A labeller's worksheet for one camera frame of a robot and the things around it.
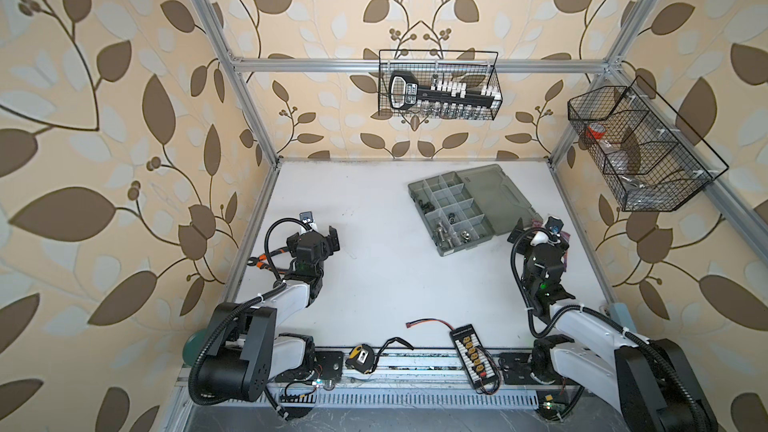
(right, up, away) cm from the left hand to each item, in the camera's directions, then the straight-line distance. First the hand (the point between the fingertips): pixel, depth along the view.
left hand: (316, 228), depth 89 cm
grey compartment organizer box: (+50, +5, +15) cm, 53 cm away
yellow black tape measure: (+16, -31, -16) cm, 38 cm away
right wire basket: (+87, +19, -16) cm, 91 cm away
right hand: (+65, 0, -6) cm, 65 cm away
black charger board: (+44, -31, -14) cm, 56 cm away
